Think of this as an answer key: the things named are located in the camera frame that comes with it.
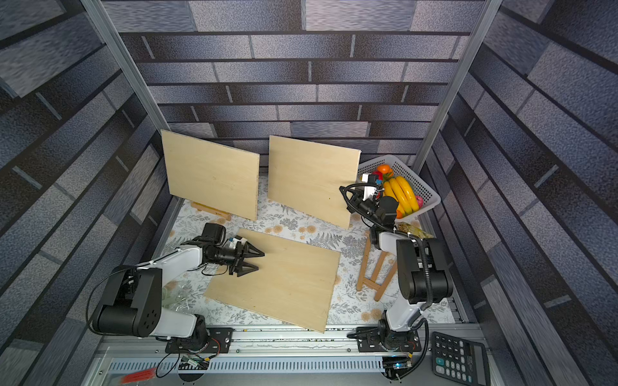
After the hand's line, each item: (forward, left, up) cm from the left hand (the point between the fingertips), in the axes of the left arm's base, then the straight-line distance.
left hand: (260, 259), depth 82 cm
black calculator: (-28, -62, -7) cm, 69 cm away
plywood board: (+30, +20, +11) cm, 38 cm away
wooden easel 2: (-5, -40, -7) cm, 41 cm away
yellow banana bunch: (+32, -56, +1) cm, 64 cm away
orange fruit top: (+45, -52, +2) cm, 69 cm away
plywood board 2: (-5, -12, -8) cm, 15 cm away
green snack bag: (+17, -61, -7) cm, 63 cm away
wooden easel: (+22, +19, -5) cm, 29 cm away
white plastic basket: (+30, -70, -2) cm, 76 cm away
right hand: (+22, -28, +15) cm, 39 cm away
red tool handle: (-32, +33, -11) cm, 47 cm away
